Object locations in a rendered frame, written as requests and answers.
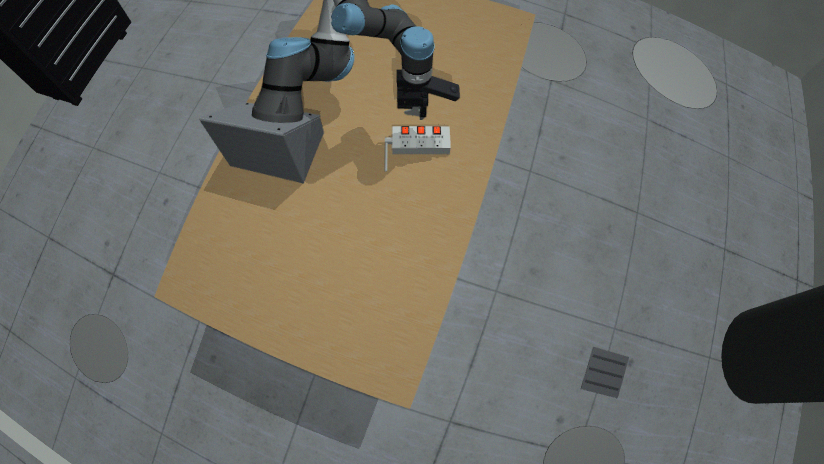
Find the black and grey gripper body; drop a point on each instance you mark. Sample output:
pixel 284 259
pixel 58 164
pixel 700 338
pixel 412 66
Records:
pixel 411 94

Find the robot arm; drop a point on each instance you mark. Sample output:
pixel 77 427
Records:
pixel 292 60

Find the white power strip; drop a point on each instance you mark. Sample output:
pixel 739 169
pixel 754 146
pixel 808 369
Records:
pixel 418 140

